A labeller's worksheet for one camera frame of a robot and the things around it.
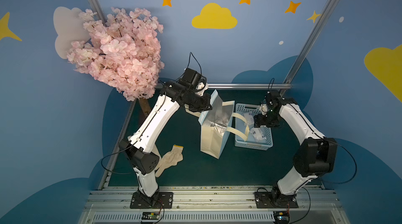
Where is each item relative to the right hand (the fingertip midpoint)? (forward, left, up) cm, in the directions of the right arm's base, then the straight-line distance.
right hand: (264, 123), depth 87 cm
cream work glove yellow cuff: (-19, +53, -12) cm, 57 cm away
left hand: (-4, +31, +19) cm, 36 cm away
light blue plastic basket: (-13, +13, +8) cm, 20 cm away
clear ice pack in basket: (-1, +2, -10) cm, 10 cm away
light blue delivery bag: (+3, +28, -7) cm, 29 cm away
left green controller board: (-46, +57, -14) cm, 74 cm away
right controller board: (-42, -5, -16) cm, 45 cm away
